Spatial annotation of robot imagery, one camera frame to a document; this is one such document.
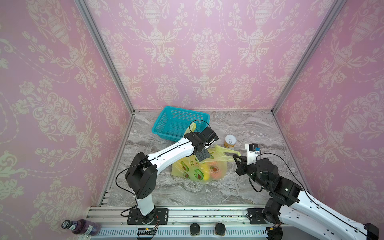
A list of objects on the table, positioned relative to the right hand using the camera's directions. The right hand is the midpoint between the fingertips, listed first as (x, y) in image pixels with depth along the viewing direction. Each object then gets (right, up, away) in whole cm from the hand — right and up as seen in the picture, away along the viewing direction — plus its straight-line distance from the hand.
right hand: (234, 156), depth 72 cm
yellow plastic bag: (-21, -7, +5) cm, 23 cm away
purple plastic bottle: (-67, -29, -8) cm, 74 cm away
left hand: (-17, +2, +14) cm, 22 cm away
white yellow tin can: (+4, +5, +25) cm, 25 cm away
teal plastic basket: (-36, +17, +40) cm, 56 cm away
